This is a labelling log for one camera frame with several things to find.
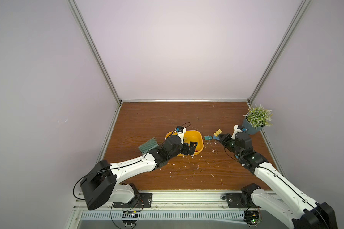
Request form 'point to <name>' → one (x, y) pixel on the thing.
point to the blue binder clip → (217, 138)
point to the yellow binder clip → (219, 131)
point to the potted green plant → (257, 117)
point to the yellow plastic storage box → (192, 136)
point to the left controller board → (129, 217)
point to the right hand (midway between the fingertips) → (219, 132)
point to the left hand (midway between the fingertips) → (193, 142)
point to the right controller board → (252, 217)
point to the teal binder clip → (208, 138)
